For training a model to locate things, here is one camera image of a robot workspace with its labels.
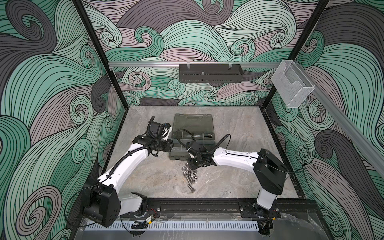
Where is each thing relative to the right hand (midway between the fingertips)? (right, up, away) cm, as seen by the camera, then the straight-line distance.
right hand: (190, 164), depth 85 cm
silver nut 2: (-3, -5, 0) cm, 6 cm away
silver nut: (-4, -3, +2) cm, 5 cm away
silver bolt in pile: (-1, -7, -3) cm, 8 cm away
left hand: (-11, +13, -3) cm, 17 cm away
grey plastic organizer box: (0, +21, +25) cm, 32 cm away
